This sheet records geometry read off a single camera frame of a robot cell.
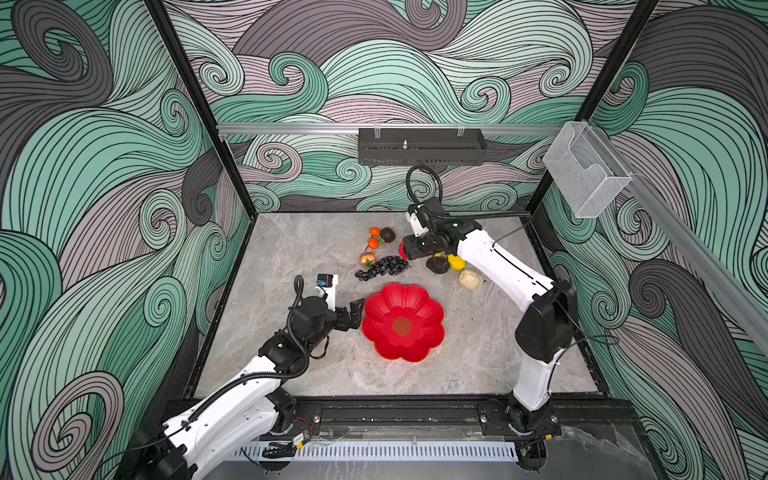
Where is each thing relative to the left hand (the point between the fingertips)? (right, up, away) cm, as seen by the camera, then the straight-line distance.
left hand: (350, 296), depth 80 cm
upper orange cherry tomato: (+6, +18, +32) cm, 37 cm away
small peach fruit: (+4, +9, +21) cm, 23 cm away
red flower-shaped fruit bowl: (+15, -10, +11) cm, 21 cm away
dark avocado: (+28, +6, +21) cm, 36 cm away
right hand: (+18, +13, +7) cm, 23 cm away
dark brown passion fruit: (+11, +17, +28) cm, 35 cm away
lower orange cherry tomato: (+6, +14, +30) cm, 34 cm away
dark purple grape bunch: (+11, +6, +19) cm, 23 cm away
